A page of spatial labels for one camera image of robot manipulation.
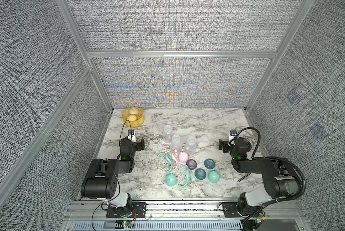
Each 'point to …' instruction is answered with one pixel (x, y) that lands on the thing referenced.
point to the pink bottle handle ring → (176, 158)
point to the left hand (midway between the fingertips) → (137, 135)
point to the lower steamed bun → (131, 118)
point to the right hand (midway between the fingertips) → (228, 135)
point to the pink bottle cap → (183, 157)
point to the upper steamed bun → (133, 110)
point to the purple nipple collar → (191, 163)
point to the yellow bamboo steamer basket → (137, 123)
